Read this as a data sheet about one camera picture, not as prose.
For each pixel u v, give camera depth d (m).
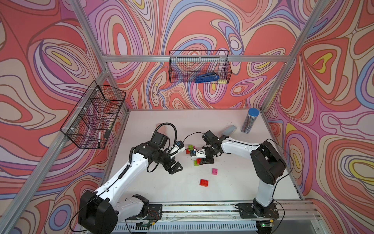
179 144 0.69
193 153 0.78
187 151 0.94
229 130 1.02
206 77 0.91
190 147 0.93
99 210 0.38
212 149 0.70
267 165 0.49
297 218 0.74
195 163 0.89
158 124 0.64
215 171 0.86
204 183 0.82
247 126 0.99
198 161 0.87
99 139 0.73
